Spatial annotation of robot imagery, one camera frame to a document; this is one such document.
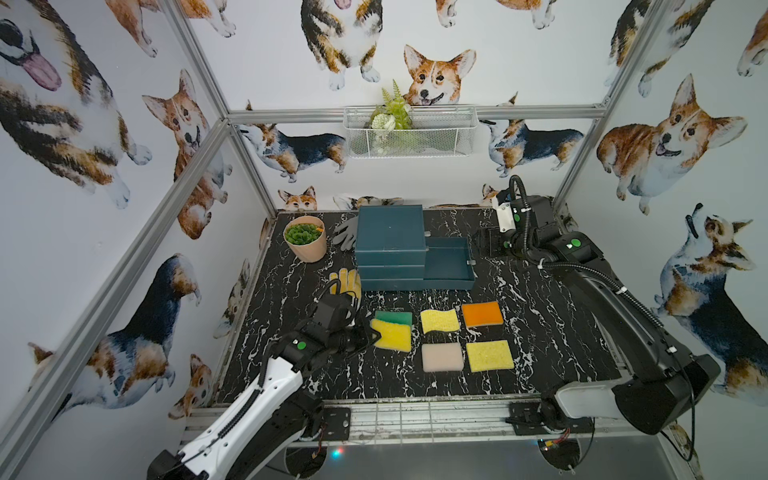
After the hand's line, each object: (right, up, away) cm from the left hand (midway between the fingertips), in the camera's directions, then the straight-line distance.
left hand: (386, 332), depth 76 cm
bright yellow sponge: (+2, -3, +4) cm, 5 cm away
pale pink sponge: (+15, -10, +9) cm, 20 cm away
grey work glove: (-17, +25, +38) cm, 49 cm away
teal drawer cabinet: (+1, +21, +6) cm, 22 cm away
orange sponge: (+29, 0, +17) cm, 34 cm away
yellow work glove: (-14, +9, +24) cm, 29 cm away
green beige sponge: (+4, -1, +16) cm, 17 cm away
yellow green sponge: (+14, -1, +14) cm, 20 cm away
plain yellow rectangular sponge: (+28, -9, +8) cm, 31 cm away
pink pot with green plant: (-27, +23, +22) cm, 42 cm away
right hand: (+24, +25, -2) cm, 35 cm away
